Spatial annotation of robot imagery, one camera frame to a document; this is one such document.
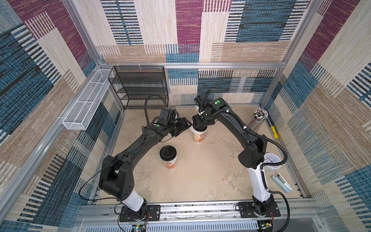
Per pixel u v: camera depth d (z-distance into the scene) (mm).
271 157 893
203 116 637
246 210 731
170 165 806
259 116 904
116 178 436
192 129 851
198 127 821
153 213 731
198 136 896
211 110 615
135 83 1076
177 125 744
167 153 743
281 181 812
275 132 1074
